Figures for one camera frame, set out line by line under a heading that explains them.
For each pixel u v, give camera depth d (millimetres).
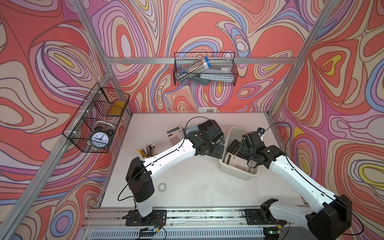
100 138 677
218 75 885
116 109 785
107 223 729
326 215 371
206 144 546
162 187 835
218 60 879
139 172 430
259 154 558
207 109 1219
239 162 883
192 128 1070
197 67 784
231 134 914
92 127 750
